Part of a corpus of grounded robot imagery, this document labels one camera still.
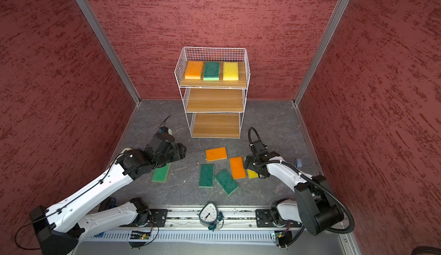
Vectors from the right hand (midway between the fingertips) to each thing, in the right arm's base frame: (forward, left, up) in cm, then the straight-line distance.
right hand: (252, 170), depth 88 cm
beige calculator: (+14, +70, +2) cm, 71 cm away
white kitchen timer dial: (-21, +22, +4) cm, 30 cm away
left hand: (+2, +34, +18) cm, 39 cm away
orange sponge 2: (+2, +8, 0) cm, 8 cm away
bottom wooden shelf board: (+31, +19, +1) cm, 36 cm away
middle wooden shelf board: (+30, +19, +23) cm, 42 cm away
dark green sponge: (-6, +14, +1) cm, 15 cm away
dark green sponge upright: (-2, +24, +1) cm, 24 cm away
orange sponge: (+10, +19, +1) cm, 22 cm away
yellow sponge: (-3, +1, +3) cm, 4 cm away
